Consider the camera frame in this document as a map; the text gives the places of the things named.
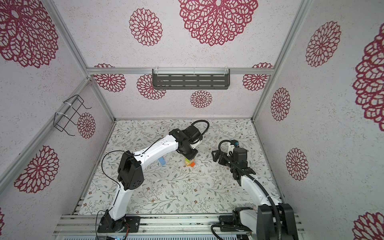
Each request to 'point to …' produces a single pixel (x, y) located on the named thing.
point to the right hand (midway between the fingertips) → (218, 152)
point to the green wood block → (187, 160)
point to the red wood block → (192, 164)
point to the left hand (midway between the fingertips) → (190, 157)
